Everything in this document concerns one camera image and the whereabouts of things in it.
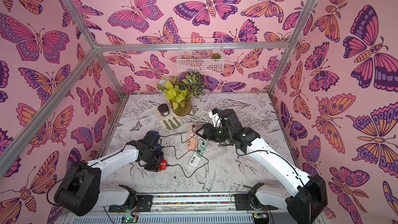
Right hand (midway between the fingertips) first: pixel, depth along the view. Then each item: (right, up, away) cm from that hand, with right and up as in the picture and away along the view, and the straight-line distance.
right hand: (200, 131), depth 72 cm
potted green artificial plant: (-12, +21, +19) cm, 31 cm away
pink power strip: (-5, -10, +18) cm, 21 cm away
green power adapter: (+1, -13, +12) cm, 18 cm away
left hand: (-19, -18, +15) cm, 30 cm away
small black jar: (-25, +10, +31) cm, 41 cm away
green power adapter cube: (+2, -10, +13) cm, 17 cm away
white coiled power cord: (+2, +5, +33) cm, 33 cm away
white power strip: (-3, -18, +13) cm, 22 cm away
